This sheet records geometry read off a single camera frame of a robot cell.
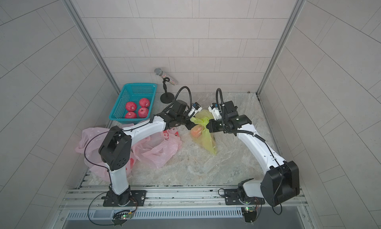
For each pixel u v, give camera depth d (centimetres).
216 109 72
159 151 79
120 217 66
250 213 69
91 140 46
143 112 97
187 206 70
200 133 86
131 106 101
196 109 76
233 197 71
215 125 69
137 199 71
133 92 112
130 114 96
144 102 103
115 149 47
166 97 112
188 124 77
